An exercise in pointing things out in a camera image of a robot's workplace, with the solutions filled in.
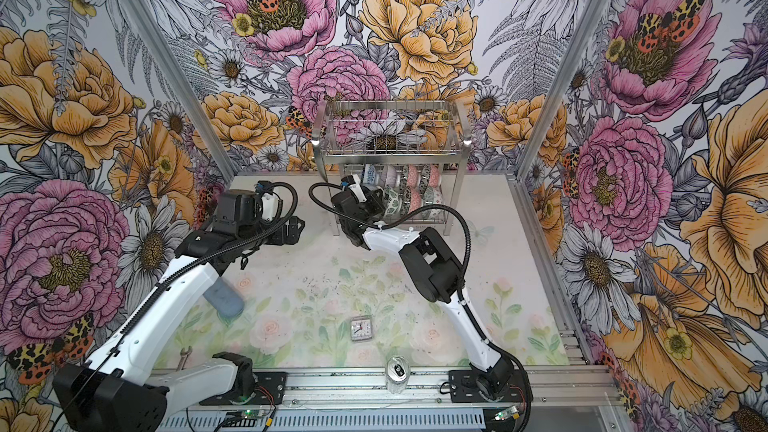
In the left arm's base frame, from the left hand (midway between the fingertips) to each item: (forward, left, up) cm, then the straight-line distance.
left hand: (285, 232), depth 79 cm
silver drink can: (-32, -28, -7) cm, 43 cm away
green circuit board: (-37, +5, -21) cm, 43 cm away
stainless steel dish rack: (+46, -36, -13) cm, 60 cm away
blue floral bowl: (+30, -20, -9) cm, 37 cm away
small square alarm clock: (-18, -19, -19) cm, 33 cm away
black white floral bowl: (+36, -41, -16) cm, 57 cm away
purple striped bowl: (+30, -27, -9) cm, 41 cm away
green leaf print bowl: (+18, -28, -10) cm, 35 cm away
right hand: (+20, -25, -9) cm, 33 cm away
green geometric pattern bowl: (+19, -41, -9) cm, 46 cm away
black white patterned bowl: (+19, -35, -10) cm, 41 cm away
